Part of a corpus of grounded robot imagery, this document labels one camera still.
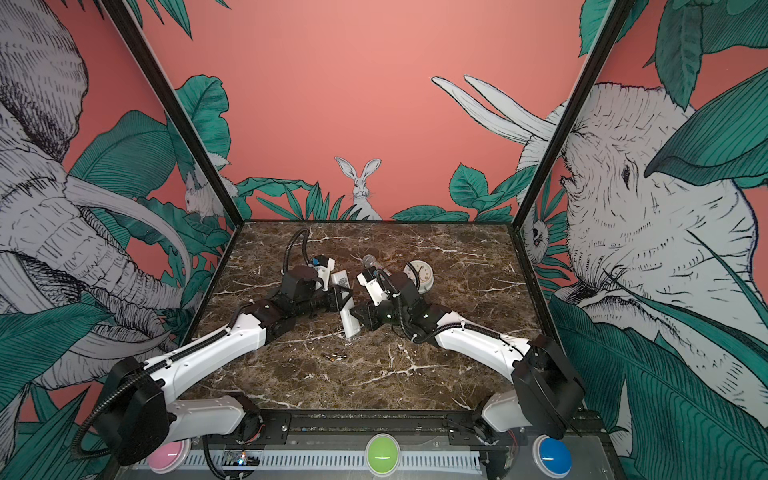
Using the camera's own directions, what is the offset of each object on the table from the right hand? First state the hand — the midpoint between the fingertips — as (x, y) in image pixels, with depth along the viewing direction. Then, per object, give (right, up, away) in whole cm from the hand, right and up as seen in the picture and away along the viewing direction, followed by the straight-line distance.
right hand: (348, 310), depth 76 cm
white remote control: (0, -1, +1) cm, 1 cm away
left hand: (+1, +5, +4) cm, 6 cm away
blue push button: (+50, -34, -6) cm, 60 cm away
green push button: (+9, -33, -7) cm, 34 cm away
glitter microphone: (+3, +12, +28) cm, 31 cm away
